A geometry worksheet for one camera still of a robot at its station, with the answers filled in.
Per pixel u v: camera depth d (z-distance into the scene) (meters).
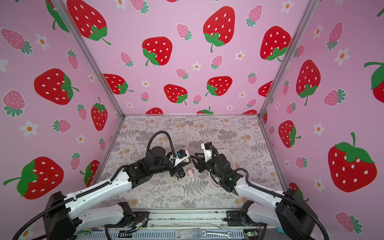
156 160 0.56
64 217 0.39
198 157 0.71
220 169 0.58
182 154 0.60
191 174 0.86
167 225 0.73
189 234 0.69
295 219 0.41
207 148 0.68
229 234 0.70
